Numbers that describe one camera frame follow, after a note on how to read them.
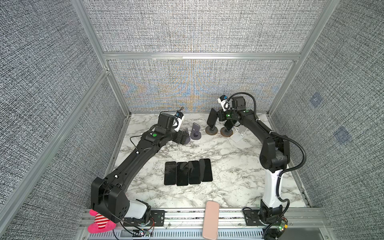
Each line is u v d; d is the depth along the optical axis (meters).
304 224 0.74
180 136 0.70
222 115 0.86
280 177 0.57
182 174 1.16
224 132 1.07
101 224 0.66
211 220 0.73
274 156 0.55
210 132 1.08
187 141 1.04
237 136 1.04
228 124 1.10
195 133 1.03
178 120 0.64
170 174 0.88
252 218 0.73
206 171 0.90
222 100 0.86
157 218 0.74
